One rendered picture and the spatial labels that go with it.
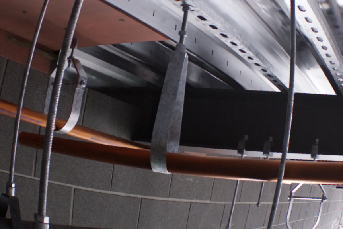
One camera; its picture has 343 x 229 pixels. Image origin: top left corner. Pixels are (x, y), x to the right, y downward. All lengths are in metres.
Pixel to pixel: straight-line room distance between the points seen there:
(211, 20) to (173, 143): 0.25
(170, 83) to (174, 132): 0.11
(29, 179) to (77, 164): 0.24
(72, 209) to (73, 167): 0.15
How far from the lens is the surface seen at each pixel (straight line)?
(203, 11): 0.86
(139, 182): 1.81
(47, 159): 0.43
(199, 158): 0.74
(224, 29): 0.94
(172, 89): 0.77
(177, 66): 0.79
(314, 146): 1.41
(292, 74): 0.66
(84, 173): 1.55
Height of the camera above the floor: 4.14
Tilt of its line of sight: 9 degrees up
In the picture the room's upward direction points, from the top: 9 degrees clockwise
